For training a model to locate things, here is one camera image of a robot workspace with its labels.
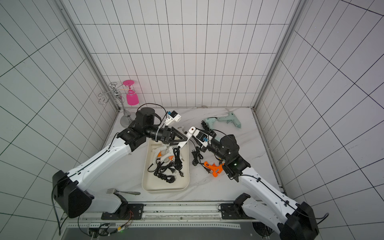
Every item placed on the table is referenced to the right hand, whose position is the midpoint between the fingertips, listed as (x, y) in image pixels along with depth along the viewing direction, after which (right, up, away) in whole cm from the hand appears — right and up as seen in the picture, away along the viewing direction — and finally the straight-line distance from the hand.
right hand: (189, 131), depth 68 cm
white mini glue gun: (-16, -16, +23) cm, 33 cm away
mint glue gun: (+14, +4, +39) cm, 42 cm away
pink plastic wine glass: (-42, +21, +36) cm, 59 cm away
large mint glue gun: (+31, +6, +42) cm, 53 cm away
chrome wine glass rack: (-46, +23, +22) cm, 56 cm away
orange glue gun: (+15, -24, +18) cm, 34 cm away
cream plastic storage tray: (-22, -30, +14) cm, 40 cm away
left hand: (-3, -5, -7) cm, 9 cm away
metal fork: (-42, -34, +12) cm, 55 cm away
